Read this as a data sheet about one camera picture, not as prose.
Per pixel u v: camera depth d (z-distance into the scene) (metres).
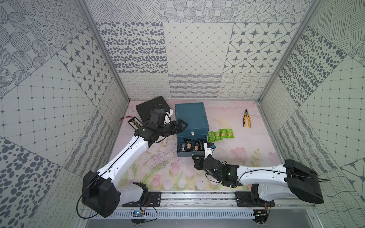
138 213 0.72
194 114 0.82
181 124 0.69
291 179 0.43
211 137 0.98
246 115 1.11
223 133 0.98
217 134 0.98
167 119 0.64
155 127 0.59
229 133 0.99
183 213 0.65
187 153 0.79
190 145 0.84
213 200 0.75
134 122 1.05
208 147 0.71
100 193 0.38
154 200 0.73
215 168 0.56
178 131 0.69
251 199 0.66
